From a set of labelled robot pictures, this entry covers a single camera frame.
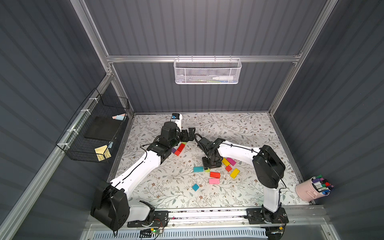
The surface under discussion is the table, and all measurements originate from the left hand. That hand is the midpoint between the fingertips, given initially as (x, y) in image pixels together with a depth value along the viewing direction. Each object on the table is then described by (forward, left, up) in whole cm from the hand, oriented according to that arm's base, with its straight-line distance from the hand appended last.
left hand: (189, 129), depth 79 cm
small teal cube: (-22, -3, -26) cm, 34 cm away
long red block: (+5, +6, -25) cm, 27 cm away
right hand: (-13, -10, -23) cm, 28 cm away
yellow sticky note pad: (-19, +34, +9) cm, 40 cm away
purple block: (+2, +11, -24) cm, 27 cm away
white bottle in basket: (+32, -21, +10) cm, 40 cm away
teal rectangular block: (-11, -5, -25) cm, 28 cm away
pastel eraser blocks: (+8, +39, +2) cm, 40 cm away
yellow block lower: (-15, -27, -25) cm, 39 cm away
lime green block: (+7, +4, -24) cm, 25 cm away
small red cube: (0, +9, -25) cm, 27 cm away
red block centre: (-15, -15, -25) cm, 33 cm away
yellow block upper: (-8, -22, -23) cm, 33 cm away
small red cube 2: (-11, -24, -25) cm, 36 cm away
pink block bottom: (-19, -14, -24) cm, 34 cm away
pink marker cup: (-27, -59, -18) cm, 67 cm away
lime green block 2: (-13, -11, -23) cm, 29 cm away
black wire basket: (-14, +49, +10) cm, 52 cm away
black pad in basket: (-2, +44, +3) cm, 44 cm away
